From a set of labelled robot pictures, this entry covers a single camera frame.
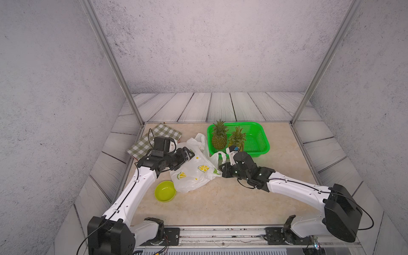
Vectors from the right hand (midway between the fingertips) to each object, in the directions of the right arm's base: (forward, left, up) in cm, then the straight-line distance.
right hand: (219, 167), depth 79 cm
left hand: (+3, +13, +5) cm, 14 cm away
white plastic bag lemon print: (+1, +8, -3) cm, 9 cm away
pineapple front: (+17, -11, +2) cm, 20 cm away
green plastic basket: (+28, -26, -15) cm, 41 cm away
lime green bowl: (-6, +29, -14) cm, 33 cm away
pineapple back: (+21, -1, -3) cm, 22 cm away
